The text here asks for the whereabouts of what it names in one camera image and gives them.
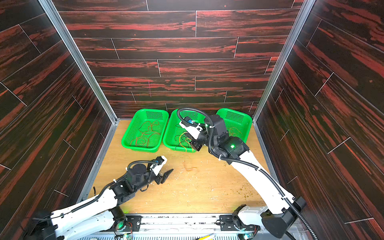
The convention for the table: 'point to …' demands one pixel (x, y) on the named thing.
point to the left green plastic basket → (141, 116)
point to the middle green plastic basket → (172, 127)
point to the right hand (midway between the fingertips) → (190, 129)
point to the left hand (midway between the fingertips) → (169, 165)
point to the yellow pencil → (204, 237)
